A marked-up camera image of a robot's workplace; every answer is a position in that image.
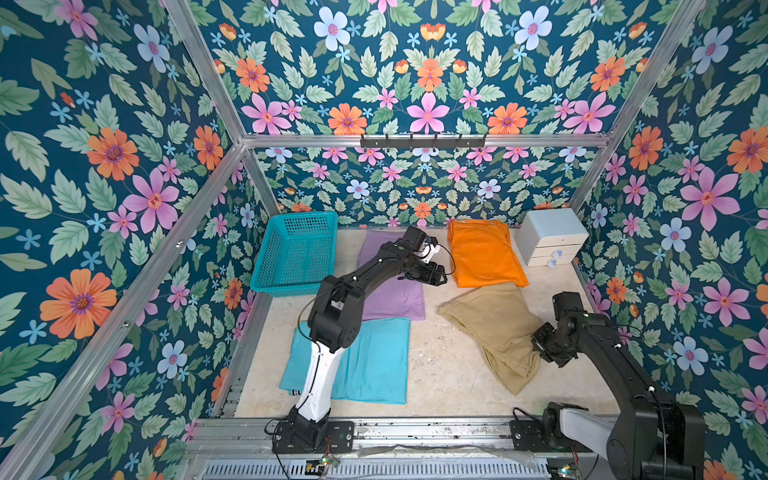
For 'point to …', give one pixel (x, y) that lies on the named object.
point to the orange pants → (482, 254)
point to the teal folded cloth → (374, 368)
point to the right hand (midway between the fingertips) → (534, 344)
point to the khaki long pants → (502, 326)
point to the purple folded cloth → (395, 298)
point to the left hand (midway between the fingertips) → (439, 273)
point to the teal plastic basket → (295, 255)
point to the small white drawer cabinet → (550, 236)
